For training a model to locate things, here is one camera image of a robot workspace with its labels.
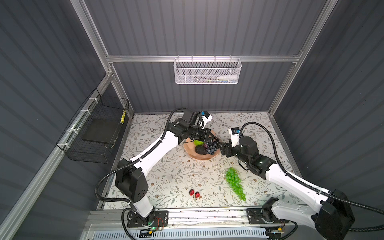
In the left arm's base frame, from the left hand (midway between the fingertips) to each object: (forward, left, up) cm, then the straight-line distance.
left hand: (214, 136), depth 76 cm
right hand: (-1, -6, -5) cm, 8 cm away
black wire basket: (+3, +59, +5) cm, 59 cm away
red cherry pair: (-21, +10, -24) cm, 33 cm away
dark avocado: (+4, +6, -20) cm, 21 cm away
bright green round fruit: (+9, +8, -19) cm, 22 cm away
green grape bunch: (-14, -10, -20) cm, 27 cm away
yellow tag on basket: (+15, +50, +1) cm, 52 cm away
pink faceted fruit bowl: (+8, +13, -21) cm, 26 cm away
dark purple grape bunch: (-2, +1, -7) cm, 7 cm away
